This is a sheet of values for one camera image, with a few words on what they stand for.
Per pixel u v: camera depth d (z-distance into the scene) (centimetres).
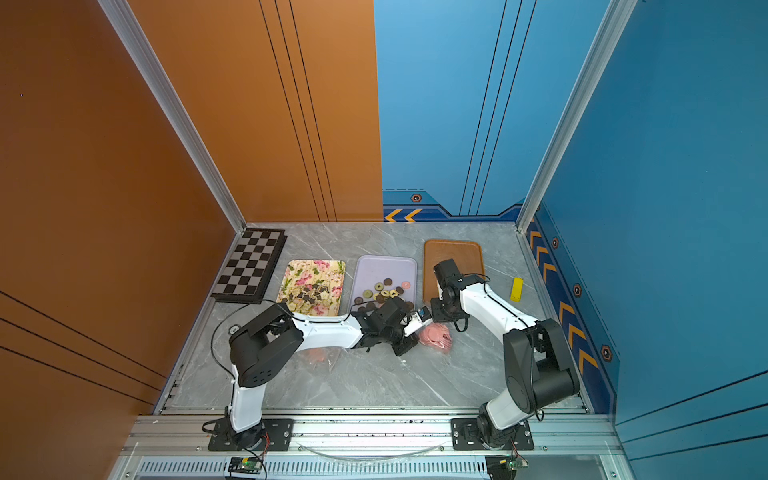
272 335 55
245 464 72
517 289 99
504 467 71
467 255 112
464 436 73
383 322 71
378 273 106
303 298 97
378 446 73
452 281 71
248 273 102
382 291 97
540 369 44
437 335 86
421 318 79
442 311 78
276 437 74
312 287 100
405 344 79
